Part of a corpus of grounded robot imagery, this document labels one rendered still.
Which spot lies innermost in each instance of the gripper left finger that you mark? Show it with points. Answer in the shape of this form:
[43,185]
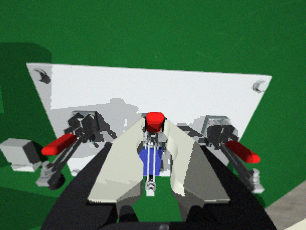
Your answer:
[112,179]

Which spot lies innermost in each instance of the white flat fixture plate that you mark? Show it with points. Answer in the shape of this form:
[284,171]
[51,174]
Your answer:
[120,95]

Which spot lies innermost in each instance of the blue flat plate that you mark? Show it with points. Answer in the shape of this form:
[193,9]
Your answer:
[144,157]

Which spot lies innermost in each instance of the light grey rectangular block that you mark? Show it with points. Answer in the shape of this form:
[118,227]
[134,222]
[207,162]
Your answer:
[21,153]

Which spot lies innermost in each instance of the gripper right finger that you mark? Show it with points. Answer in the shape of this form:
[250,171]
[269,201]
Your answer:
[200,178]

